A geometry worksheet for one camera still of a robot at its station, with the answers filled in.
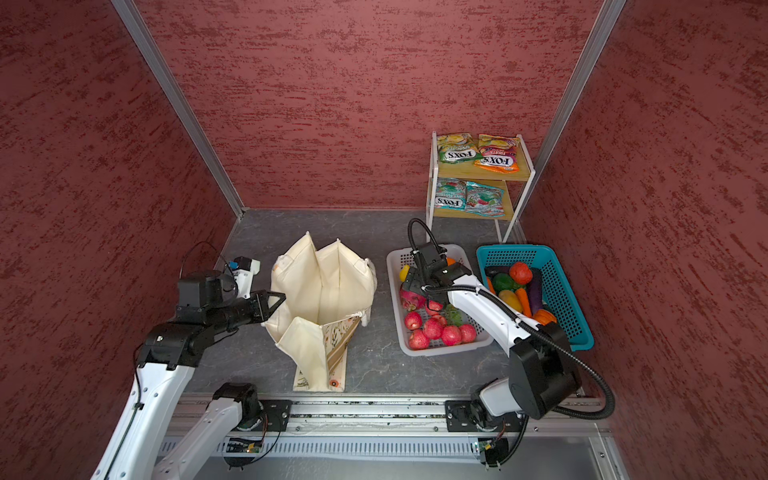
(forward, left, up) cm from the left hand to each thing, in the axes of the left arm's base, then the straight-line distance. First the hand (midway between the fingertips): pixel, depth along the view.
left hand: (284, 304), depth 71 cm
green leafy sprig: (+5, -45, -17) cm, 48 cm away
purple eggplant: (+15, -73, -18) cm, 77 cm away
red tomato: (+19, -68, -14) cm, 72 cm away
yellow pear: (+20, -30, -16) cm, 39 cm away
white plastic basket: (+24, -29, -14) cm, 40 cm away
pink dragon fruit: (+9, -32, -14) cm, 36 cm away
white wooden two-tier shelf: (+58, -74, -9) cm, 94 cm away
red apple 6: (0, -38, -11) cm, 40 cm away
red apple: (-3, -34, -16) cm, 38 cm away
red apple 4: (+3, -32, -16) cm, 36 cm away
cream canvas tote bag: (+14, -5, -20) cm, 25 cm away
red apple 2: (-2, -43, -13) cm, 45 cm away
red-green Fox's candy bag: (+40, -57, -2) cm, 69 cm away
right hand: (+10, -34, -11) cm, 37 cm away
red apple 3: (0, -48, -16) cm, 51 cm away
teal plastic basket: (+12, -78, -15) cm, 81 cm away
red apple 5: (+8, -39, -18) cm, 44 cm away
